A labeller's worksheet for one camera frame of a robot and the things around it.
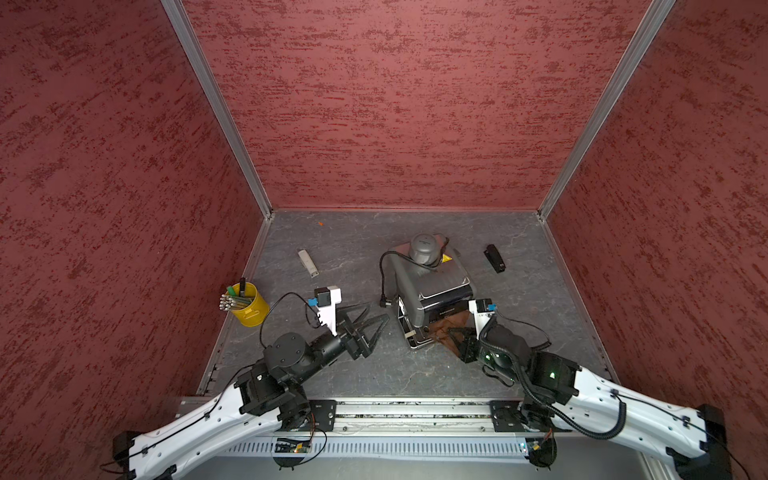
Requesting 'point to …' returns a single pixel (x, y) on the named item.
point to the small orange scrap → (321, 224)
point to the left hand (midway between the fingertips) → (380, 319)
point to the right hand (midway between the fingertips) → (449, 338)
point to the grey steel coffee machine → (427, 274)
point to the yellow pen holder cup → (246, 304)
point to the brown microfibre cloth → (440, 327)
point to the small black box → (494, 258)
